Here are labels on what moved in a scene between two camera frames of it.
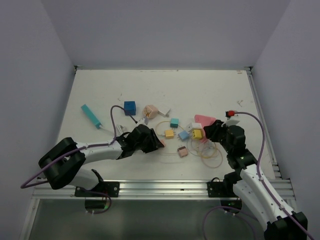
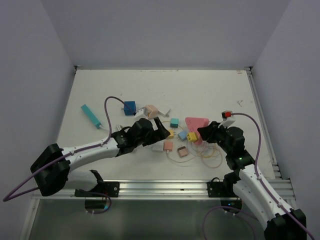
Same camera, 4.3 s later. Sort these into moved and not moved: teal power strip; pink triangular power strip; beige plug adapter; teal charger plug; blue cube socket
Moved: pink triangular power strip
Not moved: beige plug adapter; teal power strip; blue cube socket; teal charger plug
